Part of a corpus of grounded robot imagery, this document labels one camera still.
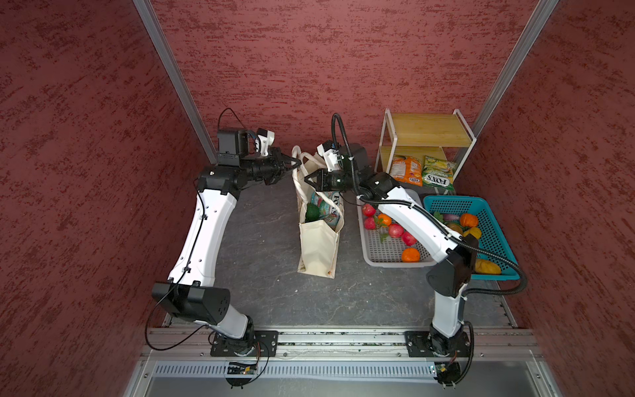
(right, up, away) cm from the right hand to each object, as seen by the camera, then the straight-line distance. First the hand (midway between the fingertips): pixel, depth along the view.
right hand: (305, 183), depth 74 cm
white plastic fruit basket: (+26, -26, +19) cm, 41 cm away
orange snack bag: (+39, +7, +23) cm, 46 cm away
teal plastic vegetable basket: (+70, -21, +18) cm, 76 cm away
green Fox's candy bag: (+52, +6, +24) cm, 58 cm away
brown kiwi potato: (+59, -16, +24) cm, 66 cm away
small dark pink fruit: (+24, -15, +23) cm, 37 cm away
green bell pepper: (+2, -10, +16) cm, 19 cm away
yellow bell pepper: (+66, -18, +21) cm, 71 cm away
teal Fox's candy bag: (+7, -10, +17) cm, 21 cm away
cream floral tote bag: (+4, -20, +4) cm, 21 cm away
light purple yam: (+59, -13, +29) cm, 67 cm away
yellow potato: (+64, -29, +14) cm, 72 cm away
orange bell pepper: (+65, -14, +24) cm, 70 cm away
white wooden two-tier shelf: (+43, +19, +17) cm, 50 cm away
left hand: (-1, +4, -7) cm, 8 cm away
